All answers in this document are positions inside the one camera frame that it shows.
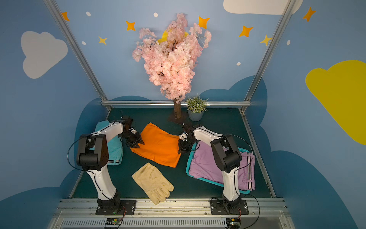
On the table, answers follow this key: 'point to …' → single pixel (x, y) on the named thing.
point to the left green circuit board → (113, 221)
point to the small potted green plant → (196, 106)
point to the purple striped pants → (203, 165)
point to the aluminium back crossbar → (169, 103)
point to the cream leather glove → (157, 187)
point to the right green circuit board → (233, 222)
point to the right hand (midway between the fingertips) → (181, 151)
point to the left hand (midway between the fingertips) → (141, 142)
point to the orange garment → (159, 146)
